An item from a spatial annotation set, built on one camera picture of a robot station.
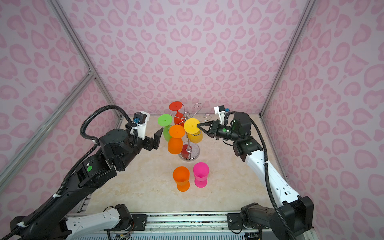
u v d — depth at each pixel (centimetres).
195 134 68
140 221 73
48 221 37
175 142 73
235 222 73
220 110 64
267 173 44
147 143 52
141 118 46
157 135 53
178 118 78
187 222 75
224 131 60
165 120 74
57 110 70
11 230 37
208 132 62
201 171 79
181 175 75
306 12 71
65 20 72
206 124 64
